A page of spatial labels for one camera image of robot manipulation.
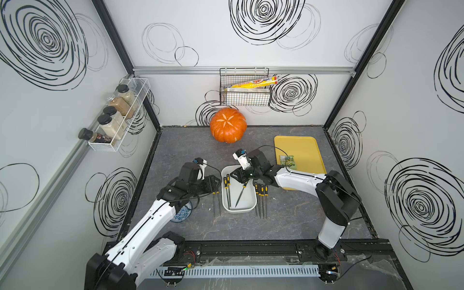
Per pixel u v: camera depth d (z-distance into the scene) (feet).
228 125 3.36
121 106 2.36
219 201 2.92
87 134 1.94
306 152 3.44
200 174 2.09
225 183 3.05
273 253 2.44
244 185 3.05
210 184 2.23
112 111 2.18
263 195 2.92
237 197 2.91
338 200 1.55
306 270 2.32
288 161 3.35
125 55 2.80
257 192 2.94
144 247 1.47
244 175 2.56
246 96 2.84
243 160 2.60
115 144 2.25
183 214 2.72
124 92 2.45
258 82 2.85
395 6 2.34
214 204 2.85
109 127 2.14
